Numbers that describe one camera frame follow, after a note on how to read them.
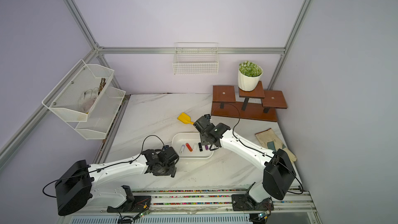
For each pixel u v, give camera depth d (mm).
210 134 564
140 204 727
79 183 405
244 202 732
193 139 961
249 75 819
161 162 604
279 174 415
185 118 1069
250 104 1016
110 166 478
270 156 437
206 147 927
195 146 928
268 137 962
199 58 990
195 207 734
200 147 928
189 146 928
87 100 774
